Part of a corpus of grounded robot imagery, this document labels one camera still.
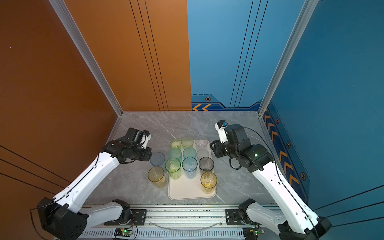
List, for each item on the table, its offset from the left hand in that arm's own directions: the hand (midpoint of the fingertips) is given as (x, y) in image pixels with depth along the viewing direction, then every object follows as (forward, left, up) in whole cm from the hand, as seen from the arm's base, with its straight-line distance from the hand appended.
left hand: (151, 153), depth 79 cm
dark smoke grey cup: (-3, -30, -7) cm, 31 cm away
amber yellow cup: (-11, -31, -11) cm, 35 cm away
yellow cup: (-11, -4, -3) cm, 12 cm away
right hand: (-2, -32, +12) cm, 34 cm away
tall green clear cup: (-3, -11, -10) cm, 15 cm away
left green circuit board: (-33, +10, -17) cm, 39 cm away
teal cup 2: (+6, -20, -9) cm, 23 cm away
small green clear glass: (+14, -11, -12) cm, 21 cm away
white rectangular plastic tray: (-12, -17, -20) cm, 29 cm away
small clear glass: (+16, -28, -13) cm, 34 cm away
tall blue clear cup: (0, -2, -7) cm, 7 cm away
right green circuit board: (-33, -51, -17) cm, 63 cm away
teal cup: (+6, -11, -10) cm, 16 cm away
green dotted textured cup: (+13, -19, -8) cm, 24 cm away
